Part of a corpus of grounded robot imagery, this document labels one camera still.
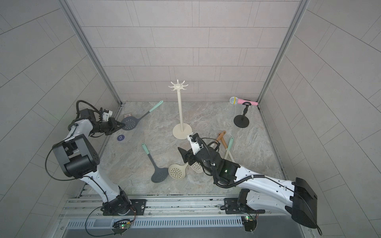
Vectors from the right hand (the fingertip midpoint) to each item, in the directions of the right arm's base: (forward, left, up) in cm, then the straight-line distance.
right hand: (184, 145), depth 70 cm
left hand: (+23, +37, -7) cm, 44 cm away
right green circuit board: (-30, -29, -23) cm, 47 cm away
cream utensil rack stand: (+22, +3, -19) cm, 29 cm away
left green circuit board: (-29, +30, -19) cm, 46 cm away
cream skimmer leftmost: (-5, +5, -19) cm, 21 cm away
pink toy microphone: (+29, -31, 0) cm, 42 cm away
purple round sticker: (+19, +44, -18) cm, 51 cm away
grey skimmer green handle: (+22, +32, -6) cm, 40 cm away
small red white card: (+37, +43, -16) cm, 59 cm away
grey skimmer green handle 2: (-6, +15, -20) cm, 26 cm away
